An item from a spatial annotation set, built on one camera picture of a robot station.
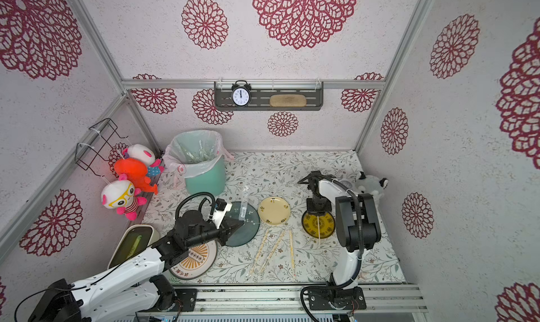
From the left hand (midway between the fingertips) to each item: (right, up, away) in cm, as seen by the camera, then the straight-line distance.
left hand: (242, 223), depth 75 cm
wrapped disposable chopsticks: (+19, -15, +9) cm, 26 cm away
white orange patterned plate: (-21, -19, +5) cm, 29 cm away
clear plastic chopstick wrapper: (0, +5, -3) cm, 5 cm away
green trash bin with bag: (-25, +24, +24) cm, 42 cm away
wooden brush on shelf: (+18, +49, +14) cm, 54 cm away
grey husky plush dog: (+49, +14, +5) cm, 51 cm away
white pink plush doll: (-47, +27, +19) cm, 58 cm away
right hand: (+32, +1, +20) cm, 37 cm away
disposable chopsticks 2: (+11, -14, +10) cm, 21 cm away
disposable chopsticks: (+30, -7, +13) cm, 34 cm away
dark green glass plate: (+1, -7, +13) cm, 15 cm away
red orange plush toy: (-46, +18, +13) cm, 51 cm away
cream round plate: (+12, +1, +22) cm, 25 cm away
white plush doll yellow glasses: (-47, +10, +5) cm, 48 cm away
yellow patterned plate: (+35, -5, +17) cm, 39 cm away
